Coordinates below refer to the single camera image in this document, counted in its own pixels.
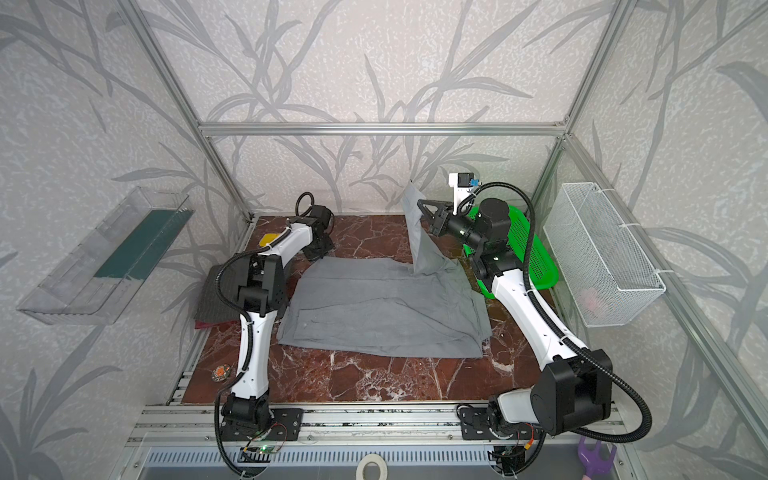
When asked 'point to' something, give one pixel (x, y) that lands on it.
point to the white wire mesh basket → (606, 271)
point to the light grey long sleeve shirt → (422, 306)
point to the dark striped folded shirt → (210, 306)
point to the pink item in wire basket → (588, 298)
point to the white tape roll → (372, 458)
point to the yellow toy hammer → (268, 238)
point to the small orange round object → (221, 373)
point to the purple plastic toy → (593, 461)
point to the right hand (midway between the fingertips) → (420, 195)
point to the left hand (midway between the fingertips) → (328, 242)
